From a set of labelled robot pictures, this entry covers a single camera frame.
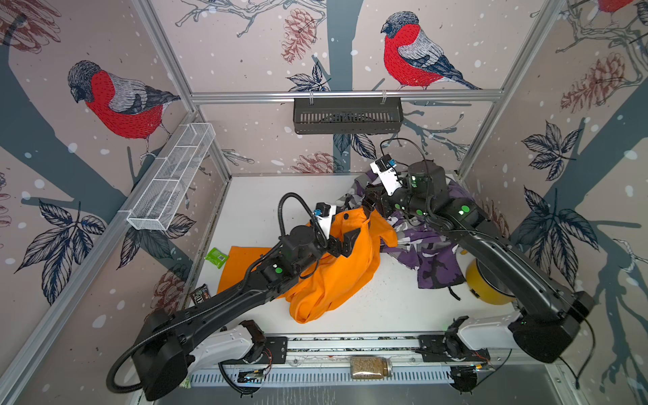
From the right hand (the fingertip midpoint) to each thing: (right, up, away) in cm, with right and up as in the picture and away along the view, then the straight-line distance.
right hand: (370, 185), depth 69 cm
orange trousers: (-10, -29, +2) cm, 30 cm away
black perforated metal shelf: (-4, +32, +37) cm, 49 cm away
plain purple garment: (+39, -1, +30) cm, 50 cm away
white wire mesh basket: (-61, -7, +1) cm, 62 cm away
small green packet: (-54, -26, +24) cm, 65 cm away
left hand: (-5, -10, +1) cm, 11 cm away
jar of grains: (0, -50, -2) cm, 50 cm away
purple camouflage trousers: (+27, -25, +24) cm, 44 cm away
